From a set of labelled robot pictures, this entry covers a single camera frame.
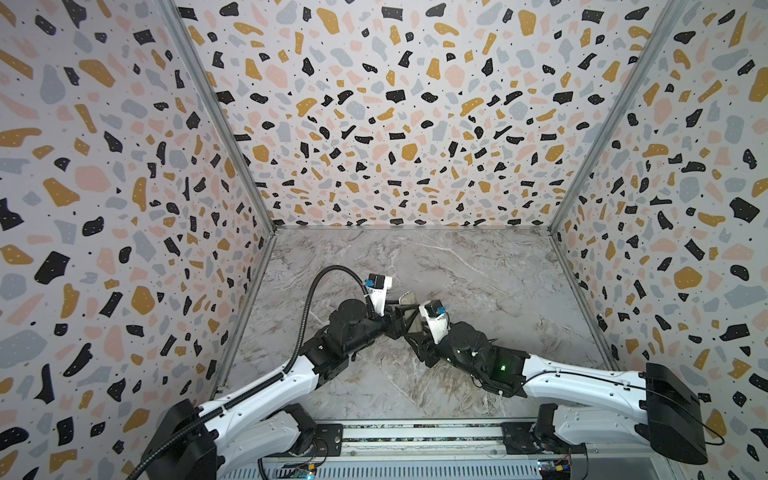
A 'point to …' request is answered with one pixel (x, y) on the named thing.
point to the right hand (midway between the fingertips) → (407, 328)
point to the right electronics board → (554, 469)
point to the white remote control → (409, 298)
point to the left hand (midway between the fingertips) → (414, 302)
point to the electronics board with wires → (299, 471)
